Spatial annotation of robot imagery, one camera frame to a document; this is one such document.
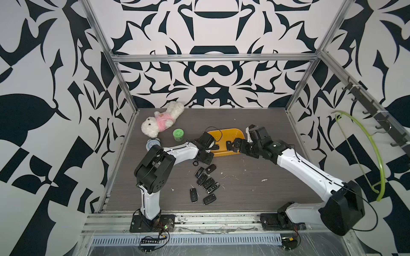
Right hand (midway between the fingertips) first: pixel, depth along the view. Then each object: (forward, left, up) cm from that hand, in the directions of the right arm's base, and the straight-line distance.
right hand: (236, 145), depth 82 cm
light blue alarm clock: (+10, +49, -12) cm, 51 cm away
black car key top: (-6, +13, -14) cm, 21 cm away
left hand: (+2, +15, -15) cm, 21 cm away
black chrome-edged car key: (-17, +13, -14) cm, 26 cm away
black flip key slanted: (-8, +20, -15) cm, 26 cm away
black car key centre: (-14, +15, -15) cm, 25 cm away
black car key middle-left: (-12, +18, -15) cm, 26 cm away
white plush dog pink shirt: (+18, +49, -6) cm, 52 cm away
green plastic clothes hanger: (+10, -48, +11) cm, 51 cm away
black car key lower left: (-20, +22, -14) cm, 33 cm away
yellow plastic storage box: (+1, +8, +7) cm, 11 cm away
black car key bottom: (-22, +15, -14) cm, 30 cm away
